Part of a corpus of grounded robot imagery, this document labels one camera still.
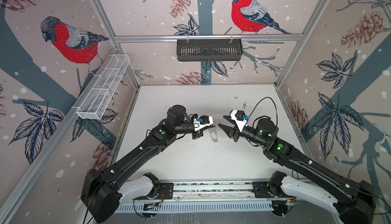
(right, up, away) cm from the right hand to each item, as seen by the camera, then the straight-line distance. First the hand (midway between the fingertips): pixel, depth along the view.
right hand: (220, 121), depth 68 cm
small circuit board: (-32, -41, +2) cm, 52 cm away
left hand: (-4, -1, -1) cm, 4 cm away
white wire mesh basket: (-61, +17, +11) cm, 64 cm away
